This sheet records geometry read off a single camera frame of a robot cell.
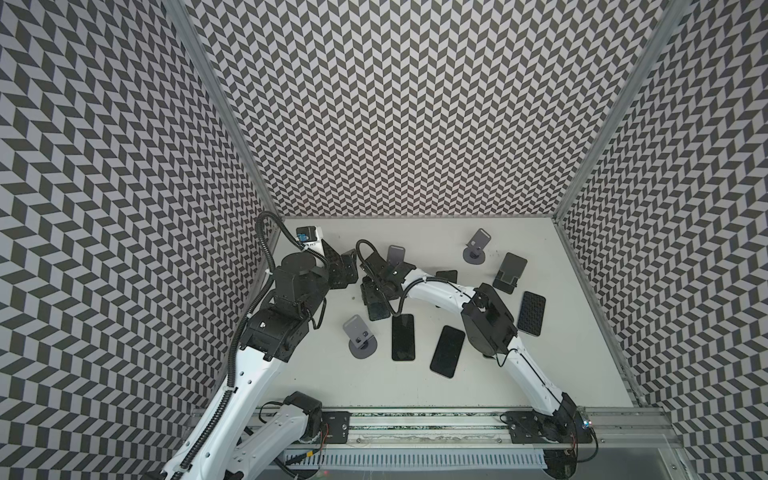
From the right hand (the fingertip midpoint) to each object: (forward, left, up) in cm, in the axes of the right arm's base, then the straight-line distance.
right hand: (372, 301), depth 96 cm
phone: (-5, -2, +3) cm, 6 cm away
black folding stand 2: (+3, -24, +10) cm, 26 cm away
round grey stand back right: (+15, -35, +4) cm, 39 cm away
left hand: (-5, +5, +31) cm, 32 cm away
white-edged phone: (-13, -10, +1) cm, 16 cm away
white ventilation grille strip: (-42, -39, -1) cm, 57 cm away
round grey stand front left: (-16, +2, +6) cm, 18 cm away
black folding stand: (+7, -45, +5) cm, 46 cm away
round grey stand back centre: (+12, -8, +9) cm, 17 cm away
